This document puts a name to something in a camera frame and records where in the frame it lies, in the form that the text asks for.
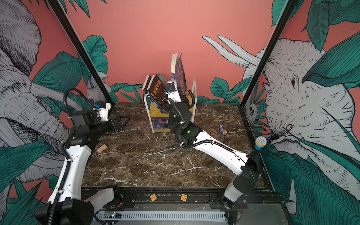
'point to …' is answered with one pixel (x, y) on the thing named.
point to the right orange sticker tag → (183, 197)
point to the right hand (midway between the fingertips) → (177, 86)
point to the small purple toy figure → (223, 132)
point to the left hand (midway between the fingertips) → (125, 117)
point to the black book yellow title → (158, 88)
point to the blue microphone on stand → (260, 141)
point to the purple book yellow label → (160, 107)
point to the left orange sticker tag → (153, 197)
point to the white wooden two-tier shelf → (152, 112)
